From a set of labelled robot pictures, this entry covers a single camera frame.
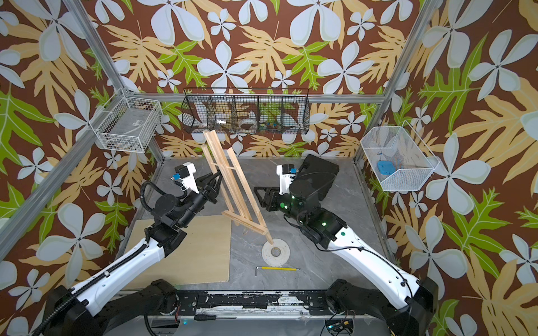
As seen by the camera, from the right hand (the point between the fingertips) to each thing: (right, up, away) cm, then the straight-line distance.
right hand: (257, 189), depth 67 cm
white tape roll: (+7, -31, +17) cm, 36 cm away
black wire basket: (-7, +35, +29) cm, 46 cm away
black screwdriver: (-19, -45, +4) cm, 49 cm away
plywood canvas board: (-24, -29, +18) cm, 42 cm away
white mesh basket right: (+57, +9, +9) cm, 59 cm away
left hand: (-12, +6, -1) cm, 13 cm away
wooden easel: (-4, -6, -2) cm, 8 cm away
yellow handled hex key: (+7, -33, +15) cm, 36 cm away
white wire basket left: (-55, +26, +18) cm, 63 cm away
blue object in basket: (+50, +8, +14) cm, 52 cm away
